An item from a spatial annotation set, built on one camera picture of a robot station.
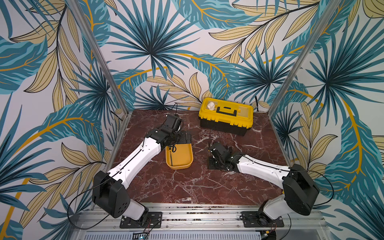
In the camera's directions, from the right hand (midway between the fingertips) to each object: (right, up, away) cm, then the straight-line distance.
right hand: (208, 162), depth 86 cm
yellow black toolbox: (+15, +27, +11) cm, 33 cm away
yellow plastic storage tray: (-16, +1, +6) cm, 17 cm away
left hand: (-14, +14, -6) cm, 21 cm away
